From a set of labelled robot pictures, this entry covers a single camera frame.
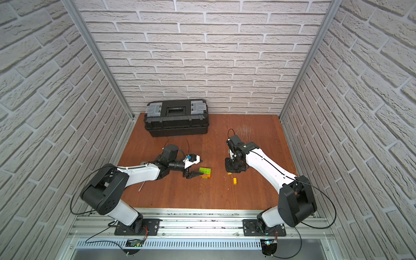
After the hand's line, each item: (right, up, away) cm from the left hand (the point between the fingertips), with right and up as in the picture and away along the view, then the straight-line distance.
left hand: (203, 165), depth 84 cm
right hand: (+15, -2, -1) cm, 15 cm away
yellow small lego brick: (+18, -10, +4) cm, 20 cm away
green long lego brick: (+1, -3, +2) cm, 4 cm away
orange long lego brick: (+1, -6, +2) cm, 7 cm away
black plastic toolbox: (-17, +27, +13) cm, 34 cm away
